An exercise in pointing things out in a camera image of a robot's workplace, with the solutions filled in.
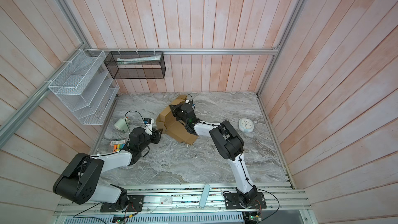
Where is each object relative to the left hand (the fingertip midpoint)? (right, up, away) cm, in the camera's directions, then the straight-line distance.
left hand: (159, 131), depth 91 cm
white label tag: (+7, -31, -18) cm, 37 cm away
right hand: (+4, +16, +1) cm, 16 cm away
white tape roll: (-25, +4, +4) cm, 25 cm away
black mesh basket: (-19, +44, +13) cm, 49 cm away
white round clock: (+55, +2, +9) cm, 56 cm away
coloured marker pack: (-26, -8, +2) cm, 27 cm away
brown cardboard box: (+6, +5, -4) cm, 8 cm away
